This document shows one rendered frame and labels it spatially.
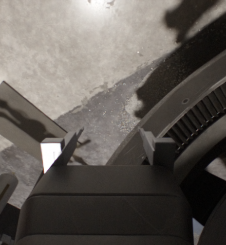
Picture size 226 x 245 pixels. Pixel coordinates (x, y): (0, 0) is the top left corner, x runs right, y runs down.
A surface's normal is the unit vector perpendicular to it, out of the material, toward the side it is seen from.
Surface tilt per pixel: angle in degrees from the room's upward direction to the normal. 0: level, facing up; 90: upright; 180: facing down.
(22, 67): 0
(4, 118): 0
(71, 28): 0
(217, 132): 43
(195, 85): 90
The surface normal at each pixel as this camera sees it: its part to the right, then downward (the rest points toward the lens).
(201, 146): -0.20, -0.15
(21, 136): -0.12, 0.62
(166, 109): -0.66, -0.63
